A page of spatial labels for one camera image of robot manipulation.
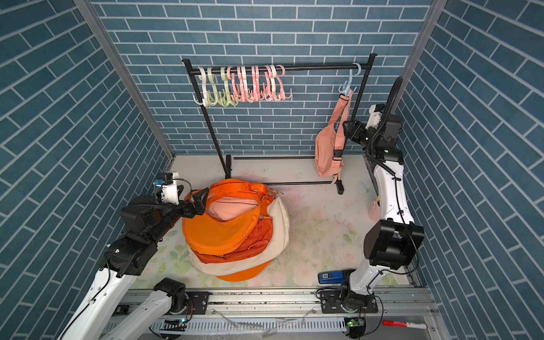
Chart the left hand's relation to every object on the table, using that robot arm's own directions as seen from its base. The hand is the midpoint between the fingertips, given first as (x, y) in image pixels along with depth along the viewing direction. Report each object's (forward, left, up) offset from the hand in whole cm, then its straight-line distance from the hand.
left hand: (202, 188), depth 67 cm
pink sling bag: (+5, -5, -20) cm, 21 cm away
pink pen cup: (+6, -67, -25) cm, 72 cm away
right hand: (+25, -52, +7) cm, 58 cm away
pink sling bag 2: (+43, -51, -17) cm, 69 cm away
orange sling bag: (-19, -14, -26) cm, 35 cm away
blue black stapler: (-19, -48, -28) cm, 59 cm away
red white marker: (-33, -67, -30) cm, 81 cm away
